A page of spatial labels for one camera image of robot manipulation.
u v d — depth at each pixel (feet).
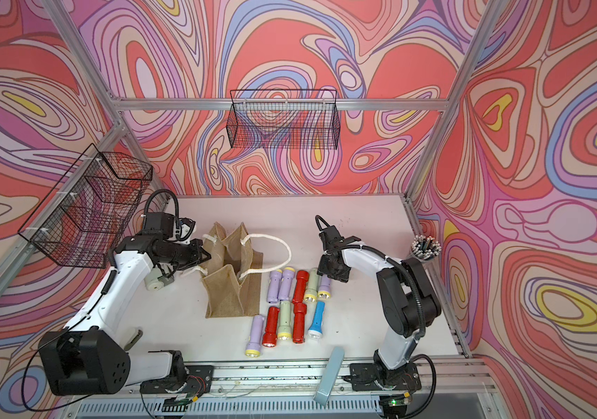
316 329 2.63
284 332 2.58
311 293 2.83
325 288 2.90
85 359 1.29
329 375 2.33
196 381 2.37
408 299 1.56
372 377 2.41
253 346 2.51
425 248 2.77
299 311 2.75
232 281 2.36
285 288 2.90
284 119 3.12
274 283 2.95
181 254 2.22
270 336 2.57
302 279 2.98
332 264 2.31
